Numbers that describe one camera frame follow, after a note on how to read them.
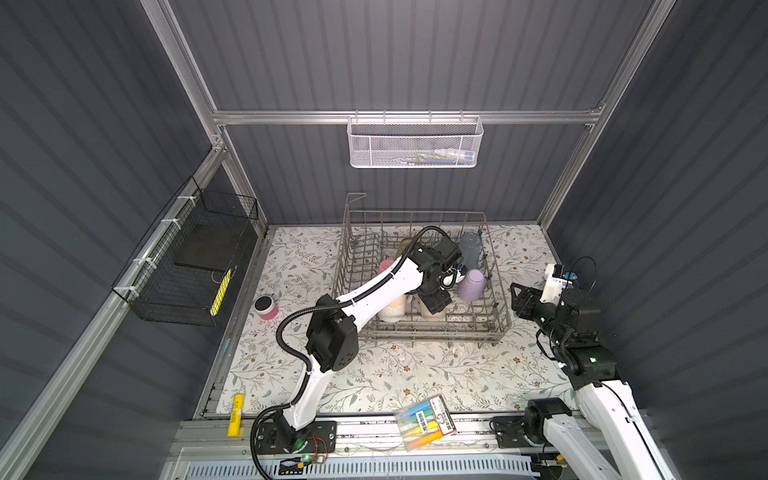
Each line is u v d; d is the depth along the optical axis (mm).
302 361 539
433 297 753
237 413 763
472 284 867
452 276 749
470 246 914
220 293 692
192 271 728
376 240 1084
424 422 738
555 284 643
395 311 867
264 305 917
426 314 772
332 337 520
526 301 642
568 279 612
